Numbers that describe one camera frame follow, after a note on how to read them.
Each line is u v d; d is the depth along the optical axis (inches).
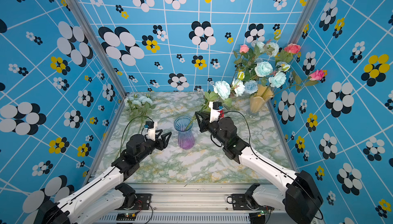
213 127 24.9
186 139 37.1
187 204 29.1
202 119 25.5
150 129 26.3
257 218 27.7
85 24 31.8
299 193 15.3
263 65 26.6
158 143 27.1
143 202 28.7
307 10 29.8
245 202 25.7
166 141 28.4
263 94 38.0
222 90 22.8
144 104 43.7
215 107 24.3
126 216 28.4
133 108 42.6
